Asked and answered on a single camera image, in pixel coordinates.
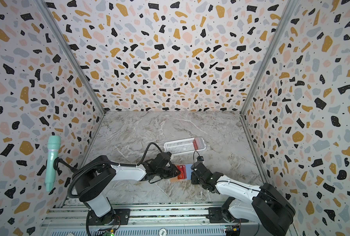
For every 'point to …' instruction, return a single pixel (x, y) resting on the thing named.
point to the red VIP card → (183, 174)
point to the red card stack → (198, 143)
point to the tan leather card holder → (189, 168)
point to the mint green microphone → (53, 142)
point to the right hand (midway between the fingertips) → (195, 176)
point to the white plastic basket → (184, 146)
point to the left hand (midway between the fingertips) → (184, 173)
